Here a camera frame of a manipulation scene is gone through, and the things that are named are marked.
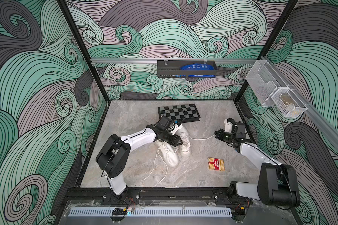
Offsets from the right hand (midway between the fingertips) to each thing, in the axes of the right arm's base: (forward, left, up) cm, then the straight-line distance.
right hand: (217, 132), depth 90 cm
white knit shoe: (-10, +22, -2) cm, 24 cm away
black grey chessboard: (+21, +22, -6) cm, 32 cm away
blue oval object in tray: (+35, +12, +27) cm, 46 cm away
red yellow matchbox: (-18, +3, -7) cm, 20 cm away
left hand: (-6, +25, +2) cm, 26 cm away
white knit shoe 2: (-12, +33, -4) cm, 35 cm away
